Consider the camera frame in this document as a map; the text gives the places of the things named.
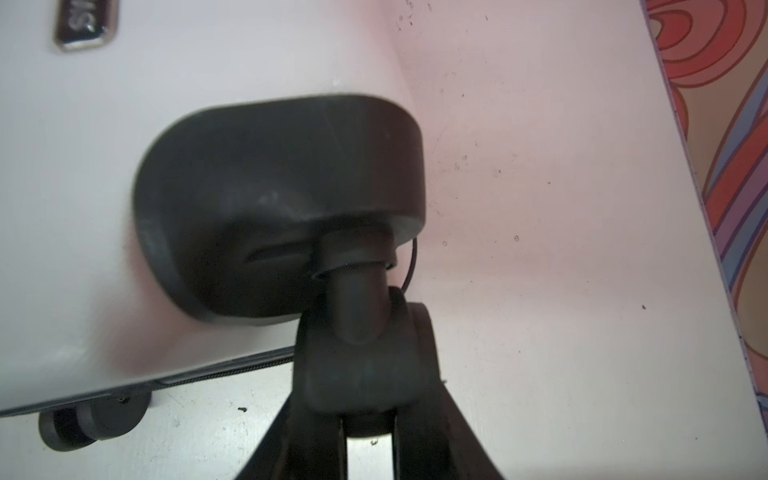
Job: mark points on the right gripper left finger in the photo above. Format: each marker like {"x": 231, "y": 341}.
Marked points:
{"x": 299, "y": 444}

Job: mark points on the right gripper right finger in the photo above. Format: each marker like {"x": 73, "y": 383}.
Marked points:
{"x": 432, "y": 440}

